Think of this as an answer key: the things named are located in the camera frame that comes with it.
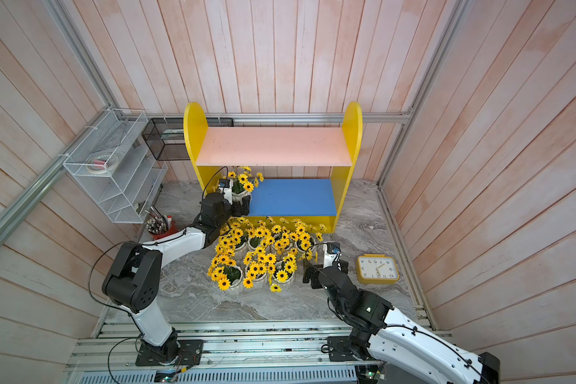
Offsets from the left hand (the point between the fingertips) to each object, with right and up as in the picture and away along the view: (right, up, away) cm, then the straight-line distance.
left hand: (240, 197), depth 93 cm
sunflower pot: (+3, +5, -10) cm, 11 cm away
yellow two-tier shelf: (+27, +16, +25) cm, 40 cm away
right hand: (+28, -21, -17) cm, 38 cm away
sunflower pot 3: (-2, -25, -17) cm, 31 cm away
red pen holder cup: (-27, -11, -9) cm, 31 cm away
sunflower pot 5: (-2, -16, -8) cm, 18 cm away
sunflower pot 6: (+8, -13, -11) cm, 19 cm away
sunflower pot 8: (+24, -16, -10) cm, 31 cm away
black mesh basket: (-28, +23, -4) cm, 37 cm away
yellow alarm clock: (+52, -27, -5) cm, 59 cm away
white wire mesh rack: (-36, 0, -15) cm, 39 cm away
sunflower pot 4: (+9, -23, -17) cm, 30 cm away
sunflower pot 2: (+18, -24, -17) cm, 34 cm away
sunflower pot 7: (+16, -17, -8) cm, 25 cm away
